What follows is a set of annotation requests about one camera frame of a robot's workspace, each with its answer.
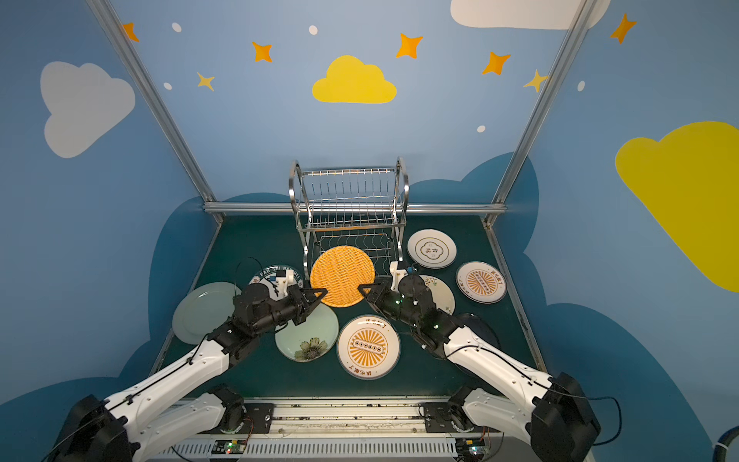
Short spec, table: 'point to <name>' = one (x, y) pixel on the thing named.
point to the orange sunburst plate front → (368, 346)
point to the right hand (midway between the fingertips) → (362, 284)
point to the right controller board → (470, 447)
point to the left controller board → (228, 447)
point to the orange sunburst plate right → (482, 282)
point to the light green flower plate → (310, 341)
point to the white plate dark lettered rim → (267, 277)
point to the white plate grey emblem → (431, 248)
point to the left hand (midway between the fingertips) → (332, 293)
